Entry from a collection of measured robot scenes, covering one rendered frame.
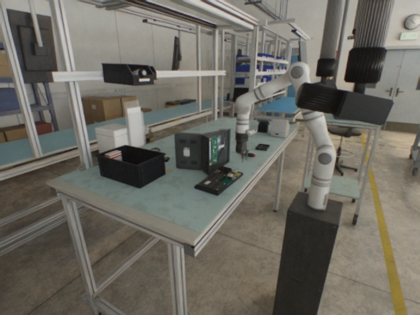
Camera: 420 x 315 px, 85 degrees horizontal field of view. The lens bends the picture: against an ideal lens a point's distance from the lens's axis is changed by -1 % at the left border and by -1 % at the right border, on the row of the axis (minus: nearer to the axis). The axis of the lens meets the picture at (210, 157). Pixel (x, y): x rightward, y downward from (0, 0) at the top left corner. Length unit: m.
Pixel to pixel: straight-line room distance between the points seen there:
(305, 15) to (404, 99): 3.42
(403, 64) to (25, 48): 7.50
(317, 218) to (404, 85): 6.74
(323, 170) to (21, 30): 2.45
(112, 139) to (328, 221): 1.20
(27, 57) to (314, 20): 6.77
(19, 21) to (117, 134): 1.51
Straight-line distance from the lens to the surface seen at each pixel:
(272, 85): 1.25
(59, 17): 1.42
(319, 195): 1.29
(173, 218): 0.92
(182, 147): 1.28
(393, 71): 7.75
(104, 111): 4.56
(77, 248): 1.58
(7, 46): 2.03
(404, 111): 7.88
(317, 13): 7.81
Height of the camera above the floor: 1.52
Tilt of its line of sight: 21 degrees down
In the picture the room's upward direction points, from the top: straight up
